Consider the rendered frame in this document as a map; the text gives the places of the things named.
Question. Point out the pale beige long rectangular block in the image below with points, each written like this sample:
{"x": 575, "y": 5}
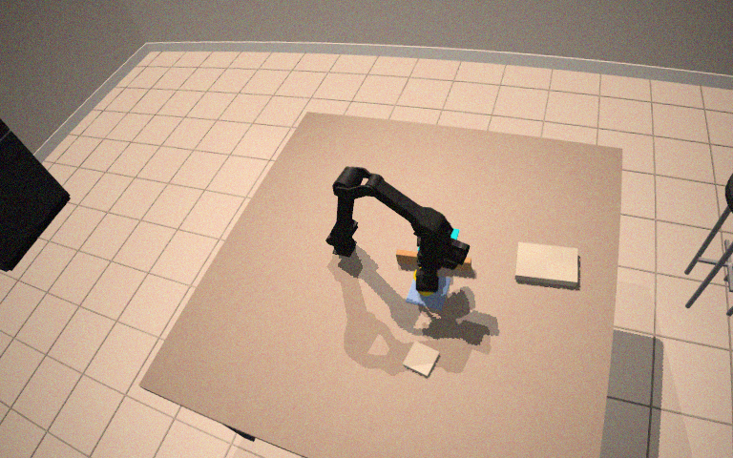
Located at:
{"x": 546, "y": 263}

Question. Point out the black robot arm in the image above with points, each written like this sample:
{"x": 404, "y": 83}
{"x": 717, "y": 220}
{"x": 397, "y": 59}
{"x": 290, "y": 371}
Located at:
{"x": 430, "y": 225}

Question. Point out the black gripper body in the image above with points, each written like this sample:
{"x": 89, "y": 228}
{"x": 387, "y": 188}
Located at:
{"x": 427, "y": 281}

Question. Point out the cream flat rectangular block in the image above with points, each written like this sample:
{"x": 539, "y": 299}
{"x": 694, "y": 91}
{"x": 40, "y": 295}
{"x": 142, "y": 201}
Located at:
{"x": 421, "y": 358}

